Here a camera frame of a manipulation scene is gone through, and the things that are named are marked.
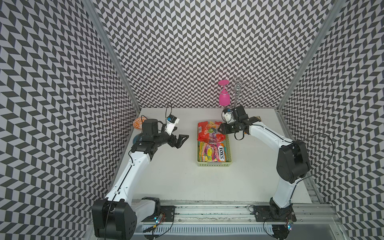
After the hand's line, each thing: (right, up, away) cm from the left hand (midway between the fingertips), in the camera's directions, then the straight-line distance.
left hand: (180, 132), depth 78 cm
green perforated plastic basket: (+27, -14, +7) cm, 31 cm away
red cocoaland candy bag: (+15, -1, +13) cm, 20 cm away
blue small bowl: (-16, -1, -17) cm, 23 cm away
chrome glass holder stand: (+33, +25, +14) cm, 44 cm away
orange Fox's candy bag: (+17, -12, +9) cm, 23 cm away
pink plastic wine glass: (+28, +22, +26) cm, 44 cm away
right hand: (+23, 0, +13) cm, 27 cm away
